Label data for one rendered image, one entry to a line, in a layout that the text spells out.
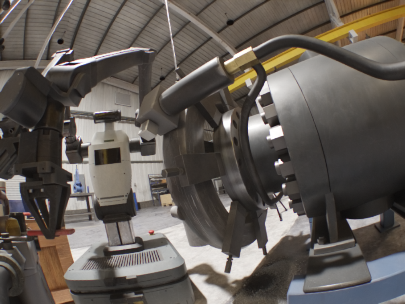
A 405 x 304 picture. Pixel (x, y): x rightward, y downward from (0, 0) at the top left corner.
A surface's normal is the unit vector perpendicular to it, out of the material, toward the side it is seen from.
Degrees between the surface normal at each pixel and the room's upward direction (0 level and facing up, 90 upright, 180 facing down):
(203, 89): 153
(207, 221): 115
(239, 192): 122
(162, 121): 157
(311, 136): 95
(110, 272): 45
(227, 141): 77
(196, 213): 110
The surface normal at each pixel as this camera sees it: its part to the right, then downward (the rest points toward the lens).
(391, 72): -0.84, 0.47
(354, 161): -0.47, 0.33
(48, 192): 0.44, 0.09
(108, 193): 0.35, -0.26
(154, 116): -0.05, 0.87
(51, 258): 0.78, -0.28
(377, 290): -0.59, -0.05
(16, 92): 0.14, -0.24
